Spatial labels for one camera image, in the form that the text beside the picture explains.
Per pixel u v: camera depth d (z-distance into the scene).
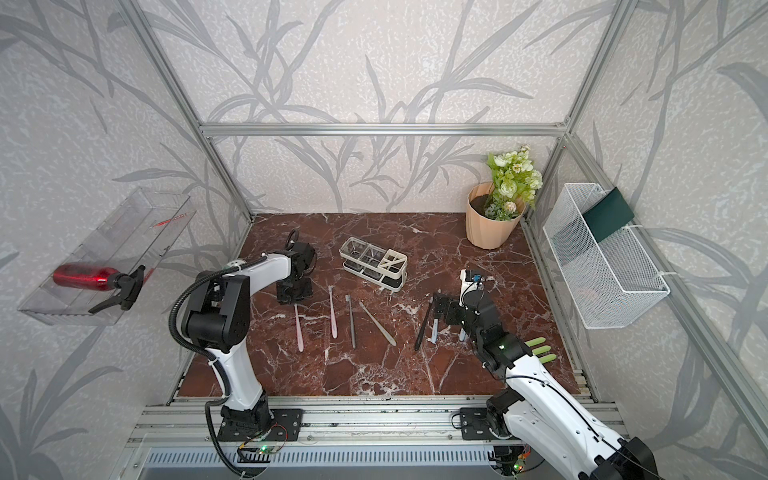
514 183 0.93
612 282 0.59
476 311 0.58
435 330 0.91
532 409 0.60
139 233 0.74
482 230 1.02
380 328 0.91
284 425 0.73
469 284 0.68
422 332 0.89
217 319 0.51
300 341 0.87
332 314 0.93
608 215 0.73
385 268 0.92
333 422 0.75
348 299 0.96
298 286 0.79
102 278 0.55
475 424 0.73
